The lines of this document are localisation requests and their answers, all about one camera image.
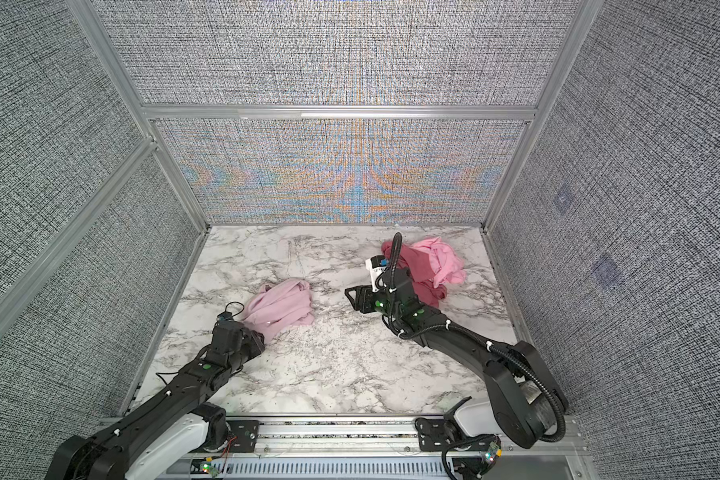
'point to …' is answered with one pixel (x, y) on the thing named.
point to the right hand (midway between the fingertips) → (352, 289)
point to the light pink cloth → (279, 304)
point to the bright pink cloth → (448, 267)
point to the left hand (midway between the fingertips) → (260, 339)
